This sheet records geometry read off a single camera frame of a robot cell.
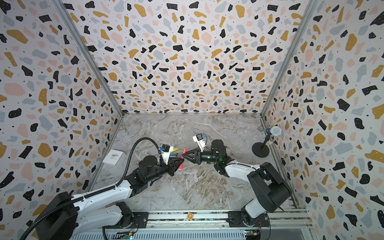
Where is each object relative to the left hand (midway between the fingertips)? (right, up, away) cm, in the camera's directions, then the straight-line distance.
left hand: (184, 160), depth 76 cm
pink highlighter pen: (-2, -3, +1) cm, 4 cm away
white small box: (-44, -2, +14) cm, 46 cm away
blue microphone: (+47, +15, +2) cm, 50 cm away
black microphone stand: (+49, +2, +23) cm, 54 cm away
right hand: (0, +2, 0) cm, 2 cm away
